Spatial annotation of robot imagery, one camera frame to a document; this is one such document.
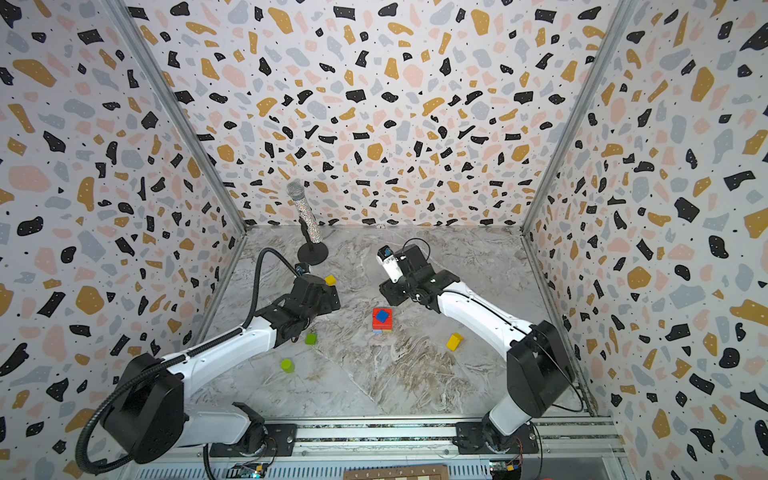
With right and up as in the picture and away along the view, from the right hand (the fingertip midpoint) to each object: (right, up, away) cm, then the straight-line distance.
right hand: (386, 278), depth 83 cm
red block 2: (-1, -15, +9) cm, 18 cm away
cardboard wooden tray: (+10, -43, -16) cm, 47 cm away
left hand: (-18, -3, +4) cm, 19 cm away
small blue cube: (-2, -13, +11) cm, 17 cm away
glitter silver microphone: (-27, +26, +4) cm, 37 cm away
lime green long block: (0, -17, +9) cm, 20 cm away
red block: (0, -12, +11) cm, 16 cm away
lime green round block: (-28, -24, 0) cm, 37 cm away
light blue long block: (-3, -17, +9) cm, 20 cm away
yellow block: (+20, -20, +7) cm, 29 cm away
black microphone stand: (-30, +7, +28) cm, 42 cm away
